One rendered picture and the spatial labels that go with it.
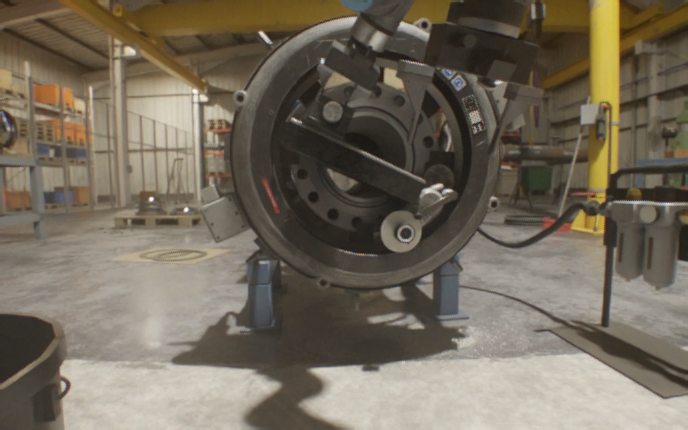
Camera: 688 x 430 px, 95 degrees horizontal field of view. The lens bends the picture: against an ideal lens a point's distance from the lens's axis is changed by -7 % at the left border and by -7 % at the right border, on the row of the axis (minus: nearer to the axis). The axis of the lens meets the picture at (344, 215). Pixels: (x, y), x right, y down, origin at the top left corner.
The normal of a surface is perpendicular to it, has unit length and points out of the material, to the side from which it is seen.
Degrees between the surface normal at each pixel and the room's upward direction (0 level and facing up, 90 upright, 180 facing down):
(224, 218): 90
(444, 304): 90
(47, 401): 90
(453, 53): 113
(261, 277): 90
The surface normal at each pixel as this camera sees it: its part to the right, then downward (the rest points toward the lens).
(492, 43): 0.14, 0.47
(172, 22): 0.00, 0.08
